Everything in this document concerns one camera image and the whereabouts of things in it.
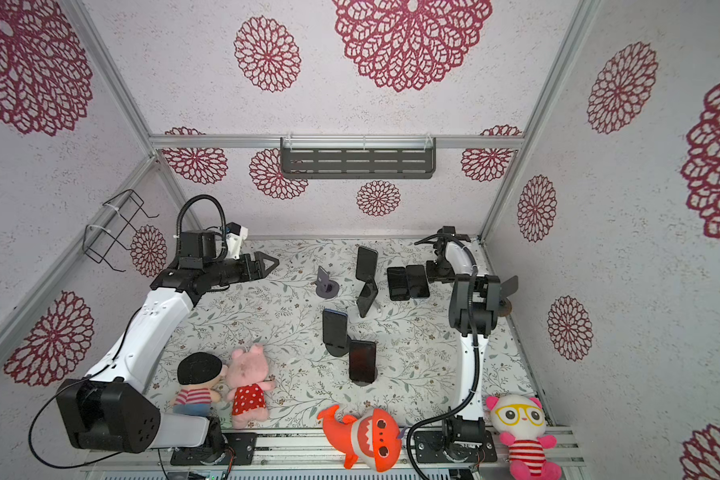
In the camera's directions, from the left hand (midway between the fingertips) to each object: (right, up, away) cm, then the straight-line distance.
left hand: (267, 268), depth 80 cm
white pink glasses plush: (+63, -37, -8) cm, 74 cm away
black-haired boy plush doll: (-18, -28, -1) cm, 33 cm away
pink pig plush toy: (-5, -28, 0) cm, 29 cm away
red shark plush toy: (+28, -39, -12) cm, 49 cm away
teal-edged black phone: (+27, +2, +19) cm, 33 cm away
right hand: (+54, -2, +26) cm, 60 cm away
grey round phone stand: (+13, -7, +20) cm, 25 cm away
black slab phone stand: (+19, -25, +9) cm, 32 cm away
